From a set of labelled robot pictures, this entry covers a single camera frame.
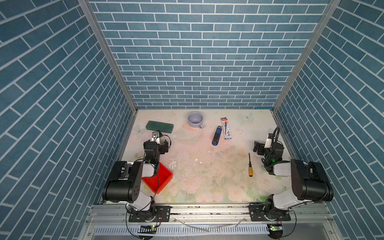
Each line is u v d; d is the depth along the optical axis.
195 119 1.09
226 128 1.08
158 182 0.81
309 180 0.46
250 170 0.89
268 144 0.84
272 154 0.72
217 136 0.99
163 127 1.08
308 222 0.72
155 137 0.79
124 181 0.46
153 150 0.71
